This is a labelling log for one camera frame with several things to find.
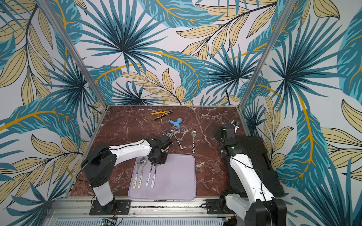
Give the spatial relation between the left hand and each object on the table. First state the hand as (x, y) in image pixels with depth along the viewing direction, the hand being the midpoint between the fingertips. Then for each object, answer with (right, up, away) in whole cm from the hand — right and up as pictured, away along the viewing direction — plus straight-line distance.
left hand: (161, 163), depth 87 cm
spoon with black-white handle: (+21, +17, +15) cm, 31 cm away
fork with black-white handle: (+8, +17, +16) cm, 25 cm away
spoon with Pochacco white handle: (-3, -7, -6) cm, 10 cm away
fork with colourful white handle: (-14, +1, +1) cm, 14 cm away
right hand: (+38, +20, -5) cm, 43 cm away
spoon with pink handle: (+6, +17, +16) cm, 24 cm away
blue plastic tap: (+9, +24, +19) cm, 32 cm away
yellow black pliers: (0, +32, +26) cm, 42 cm away
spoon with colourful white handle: (-11, +1, 0) cm, 11 cm away
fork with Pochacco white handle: (-7, -6, -5) cm, 10 cm away
